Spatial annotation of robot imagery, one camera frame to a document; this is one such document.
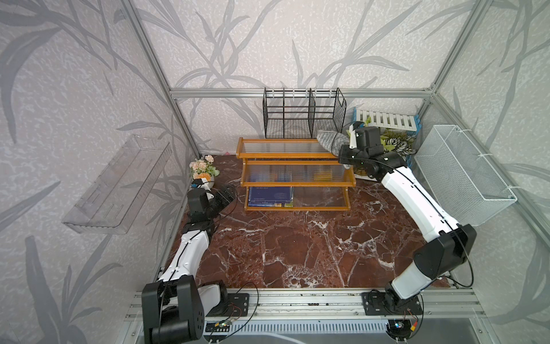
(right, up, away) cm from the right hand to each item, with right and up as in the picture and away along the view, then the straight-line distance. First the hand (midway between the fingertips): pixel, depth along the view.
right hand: (339, 149), depth 81 cm
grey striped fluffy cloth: (-3, +3, -1) cm, 4 cm away
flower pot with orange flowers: (-60, -7, +19) cm, 63 cm away
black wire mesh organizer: (-13, +20, +25) cm, 35 cm away
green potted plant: (+25, +4, +7) cm, 26 cm away
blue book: (-28, -20, +18) cm, 38 cm away
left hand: (-43, -15, +3) cm, 46 cm away
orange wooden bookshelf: (-17, -10, +30) cm, 36 cm away
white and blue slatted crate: (+29, +16, +18) cm, 37 cm away
